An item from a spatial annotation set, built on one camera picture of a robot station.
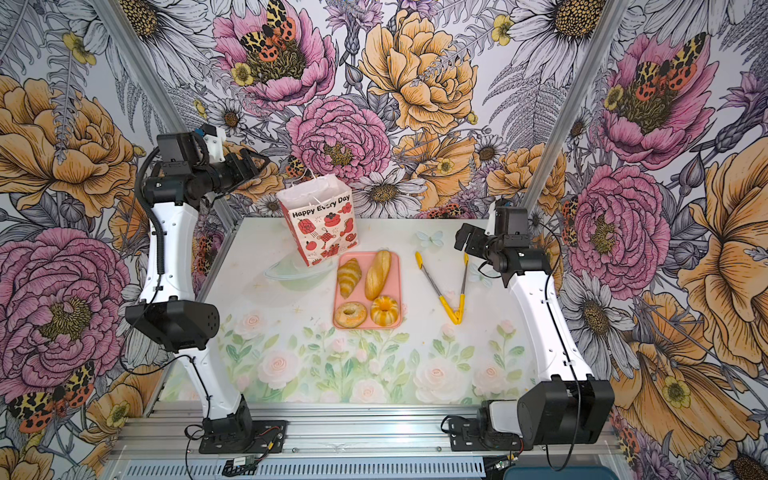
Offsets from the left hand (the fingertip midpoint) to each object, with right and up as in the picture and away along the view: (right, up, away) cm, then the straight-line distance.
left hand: (261, 174), depth 78 cm
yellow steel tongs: (+51, -38, +16) cm, 66 cm away
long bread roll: (+28, -28, +23) cm, 46 cm away
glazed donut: (+21, -39, +14) cm, 47 cm away
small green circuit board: (-1, -70, -6) cm, 70 cm away
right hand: (+54, -18, +2) cm, 56 cm away
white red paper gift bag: (+11, -8, +17) cm, 22 cm away
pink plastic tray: (+34, -32, +25) cm, 53 cm away
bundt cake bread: (+31, -38, +14) cm, 51 cm away
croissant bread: (+19, -27, +24) cm, 41 cm away
